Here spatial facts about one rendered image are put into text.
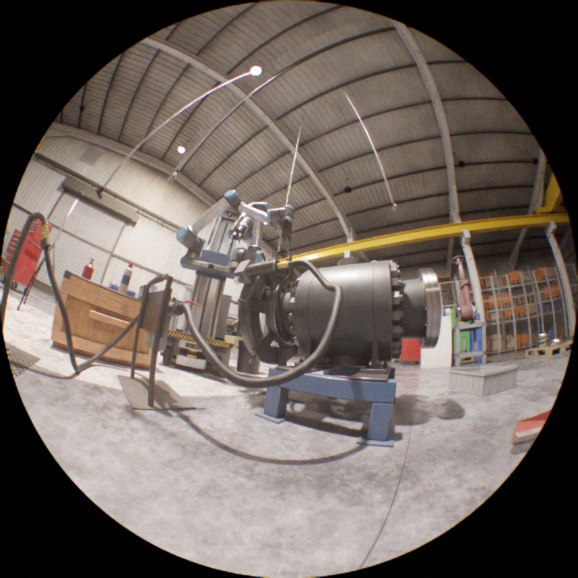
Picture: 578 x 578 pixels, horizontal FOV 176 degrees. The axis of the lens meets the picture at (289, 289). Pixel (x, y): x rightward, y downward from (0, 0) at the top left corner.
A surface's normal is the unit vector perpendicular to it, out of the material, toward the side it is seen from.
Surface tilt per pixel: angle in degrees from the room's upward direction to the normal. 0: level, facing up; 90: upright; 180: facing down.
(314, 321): 112
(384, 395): 90
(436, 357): 90
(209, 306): 90
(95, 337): 90
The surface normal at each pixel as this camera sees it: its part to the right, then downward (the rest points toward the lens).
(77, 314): 0.85, -0.07
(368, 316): -0.53, -0.02
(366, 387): -0.52, -0.32
